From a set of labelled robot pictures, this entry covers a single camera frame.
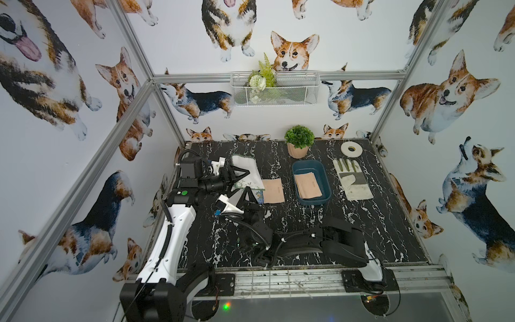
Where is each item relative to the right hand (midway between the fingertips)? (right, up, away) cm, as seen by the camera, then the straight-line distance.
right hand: (251, 191), depth 69 cm
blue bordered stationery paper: (+1, -7, +28) cm, 29 cm away
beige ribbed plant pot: (+21, +14, +40) cm, 47 cm away
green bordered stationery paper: (0, +4, +6) cm, 7 cm away
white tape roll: (+53, +14, +47) cm, 72 cm away
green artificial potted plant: (+22, +23, +31) cm, 44 cm away
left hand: (-1, +5, +1) cm, 6 cm away
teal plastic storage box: (+26, -2, +31) cm, 41 cm away
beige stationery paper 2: (+26, -2, +31) cm, 41 cm away
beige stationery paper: (+8, -5, +31) cm, 32 cm away
